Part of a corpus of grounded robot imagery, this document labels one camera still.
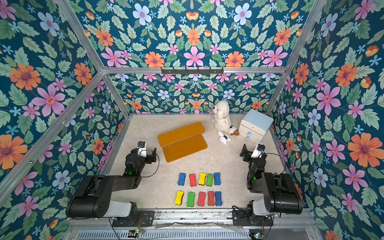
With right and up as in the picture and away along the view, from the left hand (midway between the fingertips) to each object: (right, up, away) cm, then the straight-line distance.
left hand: (147, 146), depth 90 cm
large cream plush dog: (+46, +18, +6) cm, 50 cm away
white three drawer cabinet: (+67, +13, +3) cm, 68 cm away
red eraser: (+38, -27, -12) cm, 48 cm away
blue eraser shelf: (+22, -19, -4) cm, 29 cm away
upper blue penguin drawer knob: (+65, +7, +8) cm, 66 cm away
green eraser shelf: (+38, -20, -6) cm, 43 cm away
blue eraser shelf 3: (+42, -27, -12) cm, 51 cm away
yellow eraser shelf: (+33, -19, -5) cm, 39 cm away
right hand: (+64, +1, -3) cm, 64 cm away
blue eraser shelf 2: (+43, -18, -2) cm, 46 cm away
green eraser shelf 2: (+27, -28, -10) cm, 40 cm away
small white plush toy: (+49, +4, +11) cm, 51 cm away
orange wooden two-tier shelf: (+22, +3, -2) cm, 22 cm away
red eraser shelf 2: (+33, -28, -10) cm, 44 cm away
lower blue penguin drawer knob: (+65, +4, +11) cm, 67 cm away
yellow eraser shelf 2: (+21, -28, -12) cm, 37 cm away
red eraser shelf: (+28, -19, -4) cm, 34 cm away
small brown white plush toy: (+56, +10, +17) cm, 60 cm away
